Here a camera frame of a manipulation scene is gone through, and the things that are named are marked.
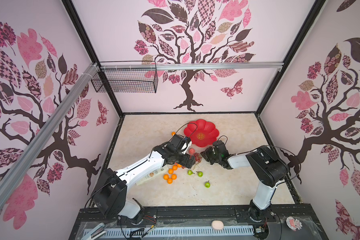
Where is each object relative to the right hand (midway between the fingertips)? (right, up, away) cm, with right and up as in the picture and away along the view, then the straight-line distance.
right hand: (199, 150), depth 96 cm
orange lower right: (-16, -13, -10) cm, 24 cm away
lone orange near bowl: (-18, +11, +10) cm, 23 cm away
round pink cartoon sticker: (+42, -30, -28) cm, 58 cm away
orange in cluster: (-16, -9, -7) cm, 20 cm away
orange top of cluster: (-13, -3, -24) cm, 27 cm away
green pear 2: (0, -13, -9) cm, 16 cm away
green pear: (-6, -12, -9) cm, 16 cm away
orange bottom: (-18, -15, -12) cm, 27 cm away
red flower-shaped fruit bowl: (+4, +10, +11) cm, 16 cm away
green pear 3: (+3, -17, -13) cm, 22 cm away
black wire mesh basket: (-38, +49, -1) cm, 62 cm away
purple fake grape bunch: (-2, -4, -6) cm, 7 cm away
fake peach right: (-5, 0, -1) cm, 5 cm away
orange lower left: (-21, -14, -11) cm, 27 cm away
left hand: (-8, -4, -14) cm, 16 cm away
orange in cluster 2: (-18, -11, -9) cm, 23 cm away
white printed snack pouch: (-26, -12, -8) cm, 30 cm away
